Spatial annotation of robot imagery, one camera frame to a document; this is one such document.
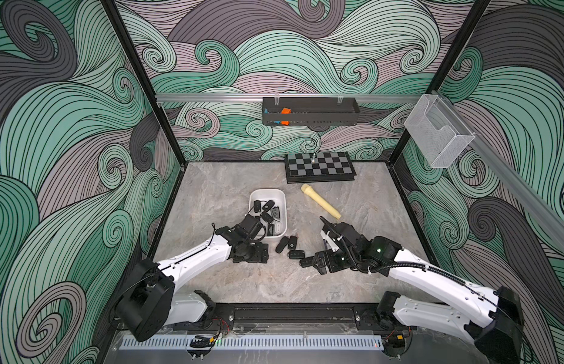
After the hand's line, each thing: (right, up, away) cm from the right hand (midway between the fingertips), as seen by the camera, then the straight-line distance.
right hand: (325, 260), depth 76 cm
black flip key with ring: (-21, +11, +22) cm, 32 cm away
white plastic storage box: (-16, +20, +27) cm, 37 cm away
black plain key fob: (-14, +1, +14) cm, 20 cm away
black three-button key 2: (-5, -4, +10) cm, 12 cm away
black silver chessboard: (+10, +34, +38) cm, 52 cm away
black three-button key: (-9, -1, +10) cm, 14 cm away
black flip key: (-20, +16, +25) cm, 36 cm away
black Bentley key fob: (-20, +6, +17) cm, 26 cm away
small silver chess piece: (+3, +38, +41) cm, 56 cm away
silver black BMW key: (-17, +13, +22) cm, 31 cm away
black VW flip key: (-10, +2, +14) cm, 18 cm away
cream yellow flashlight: (-1, +22, +29) cm, 36 cm away
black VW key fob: (-26, +16, +25) cm, 39 cm away
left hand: (-23, -1, +7) cm, 24 cm away
